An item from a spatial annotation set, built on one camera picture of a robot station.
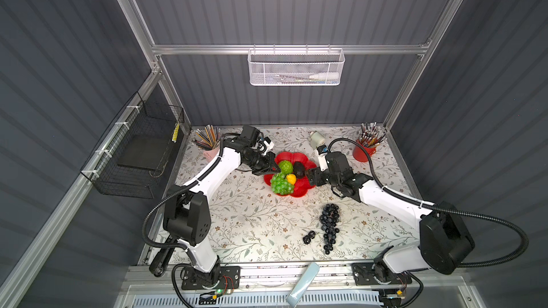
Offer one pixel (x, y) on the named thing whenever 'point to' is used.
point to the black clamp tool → (160, 261)
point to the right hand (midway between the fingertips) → (316, 170)
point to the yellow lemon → (292, 178)
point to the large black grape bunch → (329, 219)
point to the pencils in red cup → (370, 137)
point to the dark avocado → (299, 170)
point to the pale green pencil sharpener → (316, 139)
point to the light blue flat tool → (300, 289)
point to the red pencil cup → (359, 155)
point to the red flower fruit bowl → (302, 186)
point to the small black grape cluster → (307, 239)
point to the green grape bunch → (280, 185)
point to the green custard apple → (285, 167)
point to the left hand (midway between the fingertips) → (280, 169)
